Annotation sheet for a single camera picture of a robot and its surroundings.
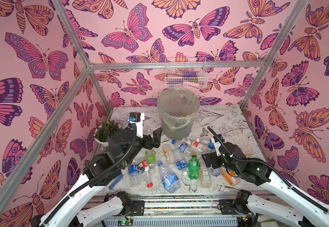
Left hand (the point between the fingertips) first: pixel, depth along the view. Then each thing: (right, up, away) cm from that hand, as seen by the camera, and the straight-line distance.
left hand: (154, 126), depth 59 cm
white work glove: (+60, -13, +40) cm, 73 cm away
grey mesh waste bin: (+14, +13, +54) cm, 57 cm away
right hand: (+27, -14, +13) cm, 33 cm away
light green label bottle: (-5, -20, +29) cm, 35 cm away
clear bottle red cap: (-8, -25, +22) cm, 34 cm away
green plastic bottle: (+21, -27, +24) cm, 42 cm away
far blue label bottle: (+15, -15, +32) cm, 39 cm away
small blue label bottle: (-15, -31, +26) cm, 43 cm away
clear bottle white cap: (+27, -28, +20) cm, 44 cm away
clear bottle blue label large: (+7, -31, +20) cm, 37 cm away
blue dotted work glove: (-25, -33, +24) cm, 48 cm away
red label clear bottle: (+26, -14, +31) cm, 43 cm away
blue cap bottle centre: (+14, -23, +24) cm, 36 cm away
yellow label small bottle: (+6, -19, +29) cm, 35 cm away
